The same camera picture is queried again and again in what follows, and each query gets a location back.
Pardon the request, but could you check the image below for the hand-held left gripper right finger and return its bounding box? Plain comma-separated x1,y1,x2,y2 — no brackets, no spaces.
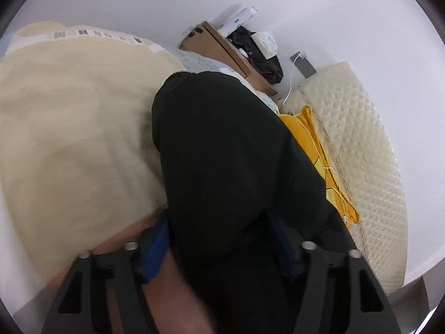
268,214,402,334

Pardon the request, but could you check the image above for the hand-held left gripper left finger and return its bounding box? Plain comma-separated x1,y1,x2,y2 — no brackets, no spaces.
42,212,174,334

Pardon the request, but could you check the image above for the black puffer jacket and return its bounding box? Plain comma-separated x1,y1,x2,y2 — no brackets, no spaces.
152,71,352,334

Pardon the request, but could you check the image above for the yellow pillow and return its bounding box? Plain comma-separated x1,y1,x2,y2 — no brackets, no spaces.
279,106,360,230

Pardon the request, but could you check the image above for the cream quilted headboard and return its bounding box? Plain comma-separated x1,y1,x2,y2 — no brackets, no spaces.
278,62,408,294

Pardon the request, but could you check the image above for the checkered patchwork quilt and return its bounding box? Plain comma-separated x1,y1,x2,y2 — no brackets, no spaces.
0,23,282,334

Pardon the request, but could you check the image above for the black cloth bundle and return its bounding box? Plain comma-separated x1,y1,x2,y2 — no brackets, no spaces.
228,27,284,85

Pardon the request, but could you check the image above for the wooden nightstand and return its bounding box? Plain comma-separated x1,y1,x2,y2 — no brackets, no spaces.
180,21,278,96

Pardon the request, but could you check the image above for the white tissue box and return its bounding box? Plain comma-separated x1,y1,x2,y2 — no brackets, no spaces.
251,31,279,59

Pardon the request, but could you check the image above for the white bottle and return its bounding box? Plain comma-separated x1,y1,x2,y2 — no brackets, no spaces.
216,6,258,37

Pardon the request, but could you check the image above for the thin white earphone cable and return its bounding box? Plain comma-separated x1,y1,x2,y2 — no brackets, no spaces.
292,111,350,225

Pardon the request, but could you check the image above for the grey wall socket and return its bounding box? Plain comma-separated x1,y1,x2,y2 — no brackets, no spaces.
290,51,317,78

